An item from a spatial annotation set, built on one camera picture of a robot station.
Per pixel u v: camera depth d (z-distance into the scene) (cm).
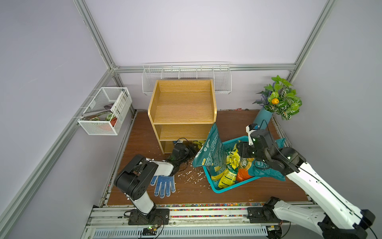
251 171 76
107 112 74
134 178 45
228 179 79
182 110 77
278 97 79
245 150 62
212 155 71
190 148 83
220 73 96
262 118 96
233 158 79
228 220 74
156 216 74
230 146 94
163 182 85
